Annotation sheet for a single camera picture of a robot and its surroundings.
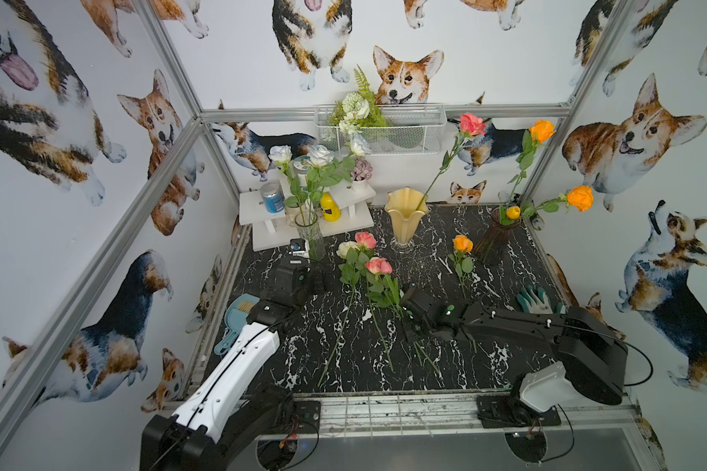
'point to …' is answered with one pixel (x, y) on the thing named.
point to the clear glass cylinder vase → (308, 224)
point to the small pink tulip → (386, 295)
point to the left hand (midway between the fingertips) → (314, 260)
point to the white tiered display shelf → (342, 206)
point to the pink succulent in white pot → (361, 174)
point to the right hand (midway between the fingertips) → (408, 318)
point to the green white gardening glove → (537, 303)
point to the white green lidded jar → (299, 167)
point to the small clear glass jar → (291, 213)
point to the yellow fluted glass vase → (405, 208)
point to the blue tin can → (273, 197)
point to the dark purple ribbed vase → (494, 246)
